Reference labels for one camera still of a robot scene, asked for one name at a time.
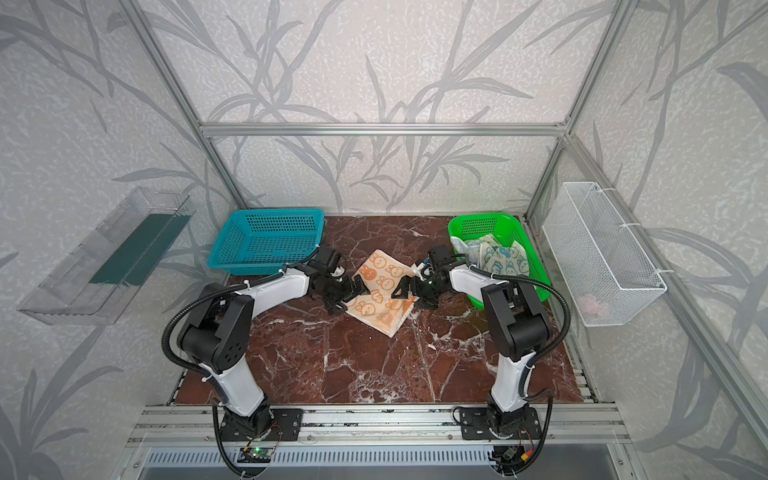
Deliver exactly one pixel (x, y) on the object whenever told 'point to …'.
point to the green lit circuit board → (255, 455)
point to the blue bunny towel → (490, 255)
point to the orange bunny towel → (380, 274)
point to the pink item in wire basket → (592, 305)
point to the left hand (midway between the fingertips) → (365, 288)
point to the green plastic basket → (507, 229)
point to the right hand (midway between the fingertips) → (404, 291)
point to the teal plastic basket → (258, 242)
